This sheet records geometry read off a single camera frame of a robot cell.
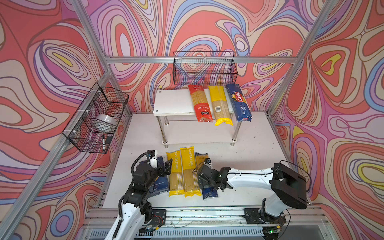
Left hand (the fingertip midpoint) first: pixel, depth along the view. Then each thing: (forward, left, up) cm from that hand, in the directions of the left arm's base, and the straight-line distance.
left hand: (165, 158), depth 80 cm
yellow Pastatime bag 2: (-10, -14, -11) cm, 20 cm away
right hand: (-9, -24, -14) cm, 29 cm away
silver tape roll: (+11, +29, +19) cm, 36 cm away
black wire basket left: (+8, +34, +17) cm, 39 cm away
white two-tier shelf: (+22, -7, +21) cm, 31 cm away
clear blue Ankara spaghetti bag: (+5, -19, -11) cm, 23 cm away
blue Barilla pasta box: (-11, +2, -7) cm, 14 cm away
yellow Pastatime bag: (-12, -6, -10) cm, 17 cm away
